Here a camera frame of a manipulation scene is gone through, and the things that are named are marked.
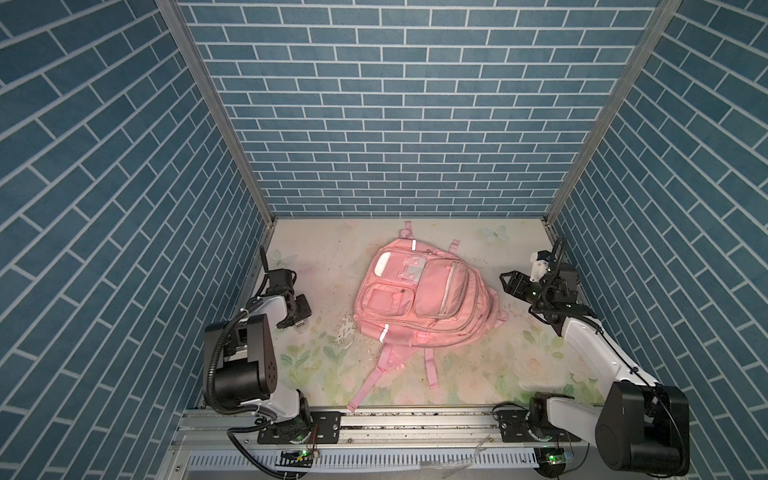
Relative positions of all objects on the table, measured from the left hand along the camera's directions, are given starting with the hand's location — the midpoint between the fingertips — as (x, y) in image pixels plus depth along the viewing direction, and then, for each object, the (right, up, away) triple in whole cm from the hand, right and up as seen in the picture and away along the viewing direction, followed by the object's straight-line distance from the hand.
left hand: (303, 309), depth 94 cm
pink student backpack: (+35, +6, -3) cm, 35 cm away
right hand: (+63, +12, -8) cm, 64 cm away
